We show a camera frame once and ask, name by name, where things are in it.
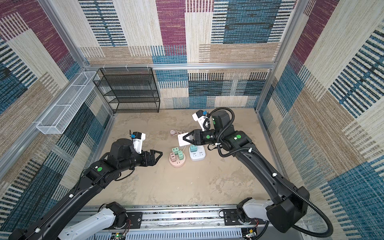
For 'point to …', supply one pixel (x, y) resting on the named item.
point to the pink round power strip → (178, 163)
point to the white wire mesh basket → (56, 120)
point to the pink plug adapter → (173, 156)
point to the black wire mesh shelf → (129, 90)
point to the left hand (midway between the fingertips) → (156, 151)
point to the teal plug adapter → (193, 148)
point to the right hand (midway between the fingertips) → (186, 140)
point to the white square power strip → (199, 155)
